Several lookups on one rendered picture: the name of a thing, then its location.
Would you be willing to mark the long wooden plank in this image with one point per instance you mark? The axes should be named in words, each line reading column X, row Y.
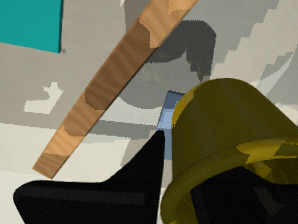
column 150, row 29

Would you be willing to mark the translucent yellow cup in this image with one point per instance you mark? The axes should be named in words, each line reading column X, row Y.
column 217, row 126

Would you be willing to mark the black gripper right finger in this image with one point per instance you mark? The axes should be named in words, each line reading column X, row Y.
column 238, row 196

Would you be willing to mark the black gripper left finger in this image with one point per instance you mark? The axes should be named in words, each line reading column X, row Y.
column 130, row 196

